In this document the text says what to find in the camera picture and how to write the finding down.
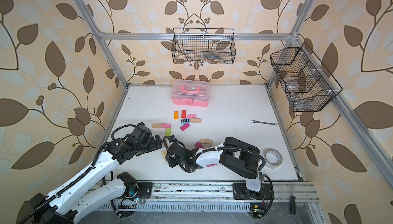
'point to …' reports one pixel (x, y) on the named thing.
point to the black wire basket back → (203, 45)
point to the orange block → (175, 115)
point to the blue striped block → (184, 121)
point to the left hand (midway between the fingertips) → (154, 142)
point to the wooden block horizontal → (195, 120)
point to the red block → (183, 114)
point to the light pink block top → (193, 116)
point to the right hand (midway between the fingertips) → (168, 156)
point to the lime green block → (168, 132)
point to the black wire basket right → (308, 85)
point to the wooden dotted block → (206, 141)
